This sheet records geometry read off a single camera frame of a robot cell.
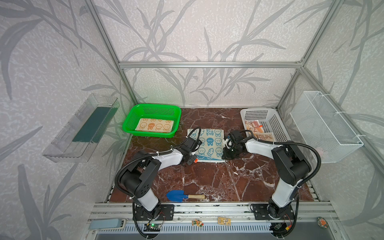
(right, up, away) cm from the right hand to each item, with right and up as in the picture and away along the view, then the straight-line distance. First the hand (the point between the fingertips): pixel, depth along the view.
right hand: (223, 153), depth 94 cm
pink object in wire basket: (+44, +7, -22) cm, 50 cm away
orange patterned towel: (-48, +17, +14) cm, 53 cm away
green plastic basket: (-51, +29, +25) cm, 64 cm away
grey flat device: (-56, -26, -28) cm, 68 cm away
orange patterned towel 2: (+26, +16, +13) cm, 34 cm away
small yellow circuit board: (-3, -27, -24) cm, 36 cm away
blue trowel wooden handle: (-26, -19, -15) cm, 36 cm away
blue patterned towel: (-7, +3, +2) cm, 8 cm away
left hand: (-21, +2, +1) cm, 21 cm away
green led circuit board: (-38, -31, -23) cm, 54 cm away
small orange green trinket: (-16, -28, -24) cm, 40 cm away
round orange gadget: (+44, -28, -24) cm, 57 cm away
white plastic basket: (+37, +21, +14) cm, 45 cm away
